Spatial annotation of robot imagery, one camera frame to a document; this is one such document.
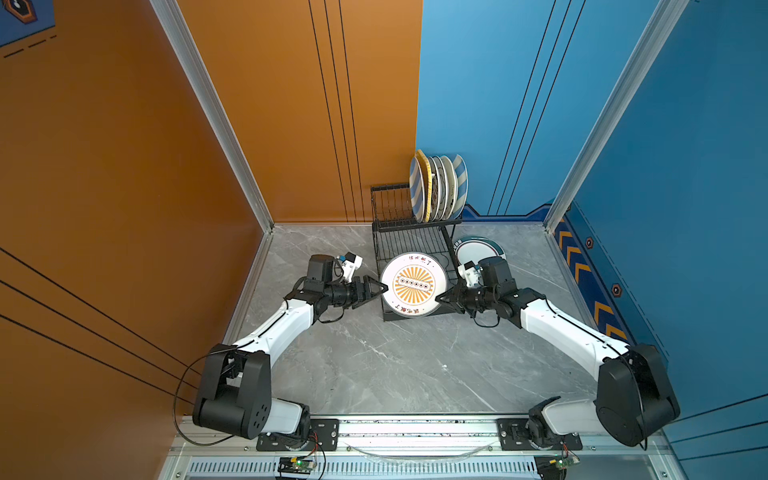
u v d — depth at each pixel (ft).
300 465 2.31
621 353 1.45
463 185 2.87
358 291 2.43
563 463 2.29
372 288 2.48
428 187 2.65
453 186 2.73
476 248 3.70
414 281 2.78
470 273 2.61
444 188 2.67
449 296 2.65
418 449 2.39
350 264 2.60
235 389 1.43
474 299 2.33
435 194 2.72
